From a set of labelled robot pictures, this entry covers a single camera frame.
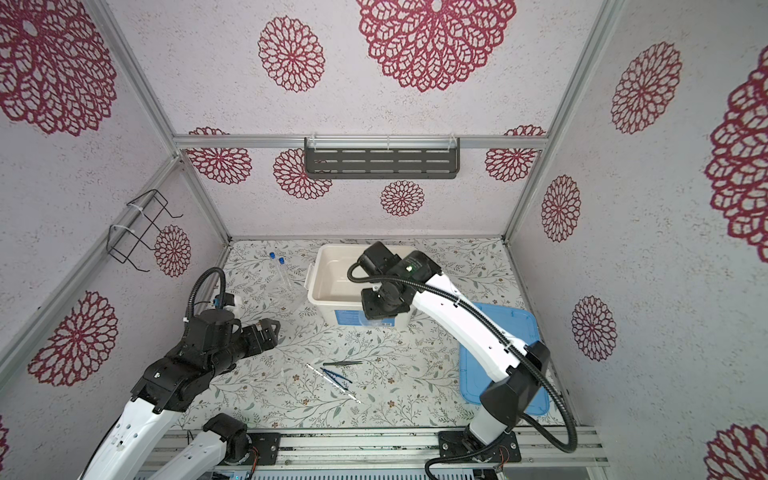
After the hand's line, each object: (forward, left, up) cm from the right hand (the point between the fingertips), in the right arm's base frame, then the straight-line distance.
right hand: (371, 306), depth 73 cm
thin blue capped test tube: (+21, +31, -8) cm, 38 cm away
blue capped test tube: (+23, +34, -8) cm, 41 cm away
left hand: (-6, +26, -4) cm, 27 cm away
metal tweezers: (-5, +9, -24) cm, 26 cm away
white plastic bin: (+19, +16, -25) cm, 36 cm away
